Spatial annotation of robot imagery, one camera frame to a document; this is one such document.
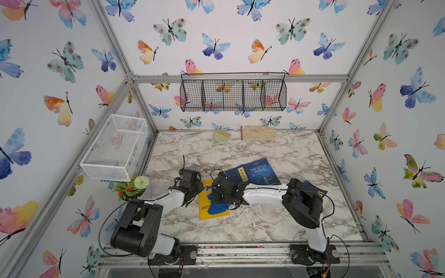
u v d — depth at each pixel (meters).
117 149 0.87
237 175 0.98
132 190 0.77
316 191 0.91
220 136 1.18
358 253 0.76
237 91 0.98
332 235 0.67
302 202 0.53
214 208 0.85
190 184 0.72
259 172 0.99
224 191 0.69
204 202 0.88
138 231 0.43
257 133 1.19
